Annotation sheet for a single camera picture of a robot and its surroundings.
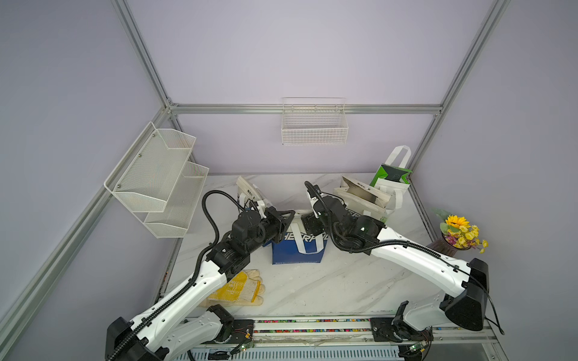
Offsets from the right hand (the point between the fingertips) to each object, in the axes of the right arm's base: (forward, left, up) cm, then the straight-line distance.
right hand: (317, 213), depth 76 cm
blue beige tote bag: (+11, +25, 0) cm, 28 cm away
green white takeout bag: (+15, -30, +1) cm, 34 cm away
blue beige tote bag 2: (-8, +7, -7) cm, 13 cm away
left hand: (-4, +8, +7) cm, 11 cm away
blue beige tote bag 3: (+3, -17, +3) cm, 18 cm away
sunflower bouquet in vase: (-9, -45, 0) cm, 46 cm away
